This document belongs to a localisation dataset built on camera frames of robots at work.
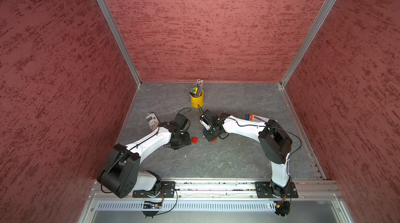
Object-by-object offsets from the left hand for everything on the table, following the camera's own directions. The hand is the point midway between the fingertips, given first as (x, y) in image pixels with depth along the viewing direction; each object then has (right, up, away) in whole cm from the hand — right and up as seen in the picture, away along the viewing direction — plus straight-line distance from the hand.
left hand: (186, 147), depth 85 cm
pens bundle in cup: (+4, +32, +15) cm, 36 cm away
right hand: (+14, +4, +5) cm, 15 cm away
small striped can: (-22, +13, +10) cm, 28 cm away
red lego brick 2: (+15, +3, +2) cm, 16 cm away
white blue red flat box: (+40, +15, +15) cm, 46 cm away
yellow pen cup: (+5, +25, +16) cm, 30 cm away
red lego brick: (+4, +2, +5) cm, 7 cm away
